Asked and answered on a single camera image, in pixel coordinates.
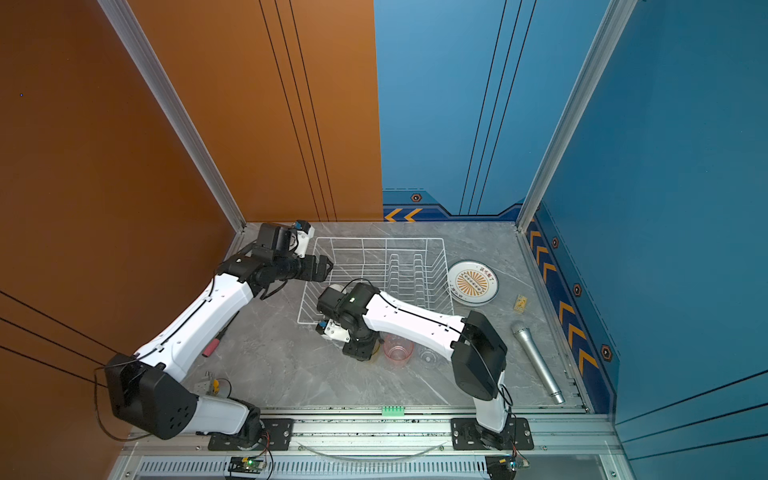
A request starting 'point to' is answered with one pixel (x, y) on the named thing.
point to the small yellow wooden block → (520, 304)
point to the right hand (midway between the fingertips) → (360, 348)
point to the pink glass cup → (397, 350)
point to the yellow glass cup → (375, 353)
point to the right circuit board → (501, 467)
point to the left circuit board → (246, 465)
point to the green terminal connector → (393, 411)
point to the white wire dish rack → (414, 269)
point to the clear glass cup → (429, 359)
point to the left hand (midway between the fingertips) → (318, 259)
